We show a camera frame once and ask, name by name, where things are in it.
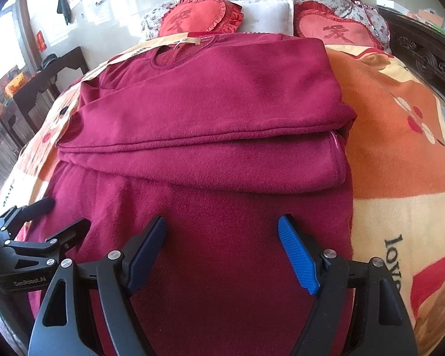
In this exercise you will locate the red heart pillow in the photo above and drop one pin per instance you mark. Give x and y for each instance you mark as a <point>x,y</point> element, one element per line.
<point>337,29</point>
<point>193,16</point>

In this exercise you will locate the red wall paper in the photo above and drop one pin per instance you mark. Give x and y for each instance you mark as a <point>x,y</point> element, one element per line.
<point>40,40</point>

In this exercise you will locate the dark wooden table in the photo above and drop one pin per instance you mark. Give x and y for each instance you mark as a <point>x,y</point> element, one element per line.
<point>48,81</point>

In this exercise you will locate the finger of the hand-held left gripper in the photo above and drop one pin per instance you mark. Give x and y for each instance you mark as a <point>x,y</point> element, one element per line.
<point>29,209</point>
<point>66,234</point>

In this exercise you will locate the dark object on table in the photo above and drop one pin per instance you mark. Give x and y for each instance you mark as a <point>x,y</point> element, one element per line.
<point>50,60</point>

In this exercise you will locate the dark hanging cloth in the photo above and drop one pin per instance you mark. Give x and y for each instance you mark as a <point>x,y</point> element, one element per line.
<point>63,7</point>

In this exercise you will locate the orange box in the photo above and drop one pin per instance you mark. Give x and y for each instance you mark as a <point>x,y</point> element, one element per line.
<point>430,17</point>

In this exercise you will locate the white pillow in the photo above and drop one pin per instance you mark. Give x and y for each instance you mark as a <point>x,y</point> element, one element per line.
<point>270,15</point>

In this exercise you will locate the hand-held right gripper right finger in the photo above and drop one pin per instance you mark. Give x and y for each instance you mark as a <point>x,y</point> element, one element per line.
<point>296,256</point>

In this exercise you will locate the dark carved wooden headboard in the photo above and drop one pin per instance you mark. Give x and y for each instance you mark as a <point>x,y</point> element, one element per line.
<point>422,52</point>

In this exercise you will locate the printed orange red blanket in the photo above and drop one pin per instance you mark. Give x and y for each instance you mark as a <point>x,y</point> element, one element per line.
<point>393,137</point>

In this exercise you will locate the orange crate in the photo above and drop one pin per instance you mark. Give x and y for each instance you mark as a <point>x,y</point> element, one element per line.
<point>17,83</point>

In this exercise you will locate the maroon fleece sweater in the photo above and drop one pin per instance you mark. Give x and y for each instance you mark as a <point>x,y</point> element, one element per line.
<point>226,118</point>

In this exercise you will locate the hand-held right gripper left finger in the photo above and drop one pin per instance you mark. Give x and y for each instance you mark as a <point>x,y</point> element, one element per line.
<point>144,259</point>

